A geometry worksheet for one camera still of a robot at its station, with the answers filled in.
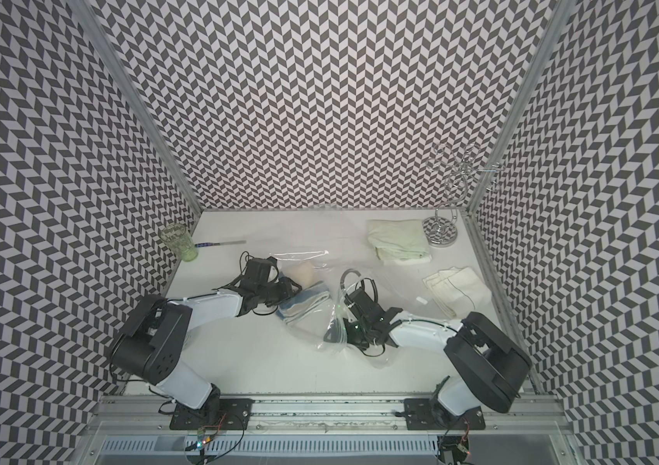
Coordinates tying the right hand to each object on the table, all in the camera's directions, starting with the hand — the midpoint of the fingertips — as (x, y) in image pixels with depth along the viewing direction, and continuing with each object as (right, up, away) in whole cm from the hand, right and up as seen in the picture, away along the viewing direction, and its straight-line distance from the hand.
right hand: (334, 345), depth 83 cm
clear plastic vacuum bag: (+15, +17, -8) cm, 24 cm away
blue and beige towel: (-7, +14, +3) cm, 16 cm away
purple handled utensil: (-48, +29, +22) cm, 60 cm away
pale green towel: (+23, +30, +22) cm, 44 cm away
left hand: (-12, +14, +10) cm, 21 cm away
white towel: (+41, +14, +11) cm, 45 cm away
